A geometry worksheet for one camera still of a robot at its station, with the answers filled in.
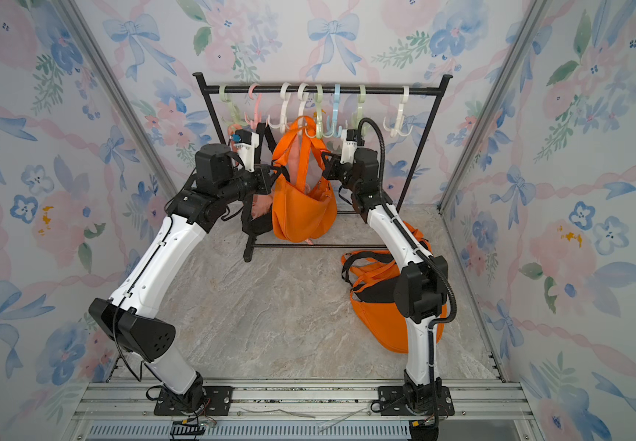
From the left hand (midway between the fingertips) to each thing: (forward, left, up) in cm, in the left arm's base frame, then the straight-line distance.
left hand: (282, 167), depth 70 cm
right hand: (+13, -10, -4) cm, 18 cm away
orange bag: (+2, -5, -13) cm, 14 cm away
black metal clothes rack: (+10, +19, -42) cm, 47 cm away
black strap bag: (-8, -27, -39) cm, 49 cm away
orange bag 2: (-27, -32, -40) cm, 58 cm away
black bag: (+3, +14, -27) cm, 30 cm away
